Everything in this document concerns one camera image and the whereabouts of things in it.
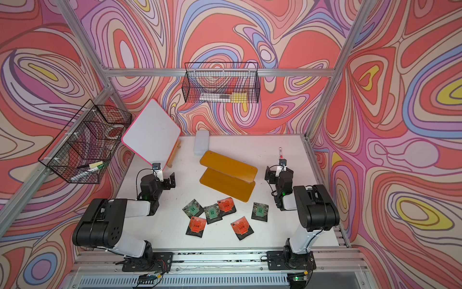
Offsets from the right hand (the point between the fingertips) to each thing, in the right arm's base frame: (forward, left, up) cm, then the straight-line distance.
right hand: (277, 171), depth 96 cm
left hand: (-1, +60, +3) cm, 60 cm away
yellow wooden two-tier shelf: (-7, +26, +7) cm, 28 cm away
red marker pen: (+15, -6, -5) cm, 17 cm away
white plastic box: (+26, +44, -3) cm, 51 cm away
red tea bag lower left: (-26, +43, -5) cm, 50 cm away
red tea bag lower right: (-28, +21, -5) cm, 35 cm away
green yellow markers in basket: (-10, +80, +23) cm, 84 cm away
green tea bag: (-20, +35, -4) cm, 41 cm away
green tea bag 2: (-21, +12, -5) cm, 24 cm away
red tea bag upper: (-17, +28, -5) cm, 33 cm away
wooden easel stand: (+8, +61, 0) cm, 61 cm away
